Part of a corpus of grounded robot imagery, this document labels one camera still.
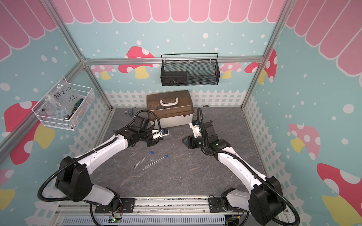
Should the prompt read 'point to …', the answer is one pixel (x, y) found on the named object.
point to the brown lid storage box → (173, 108)
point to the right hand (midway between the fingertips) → (185, 139)
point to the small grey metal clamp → (129, 111)
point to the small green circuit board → (117, 220)
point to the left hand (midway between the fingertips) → (160, 137)
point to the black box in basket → (174, 78)
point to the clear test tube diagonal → (153, 162)
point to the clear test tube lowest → (136, 150)
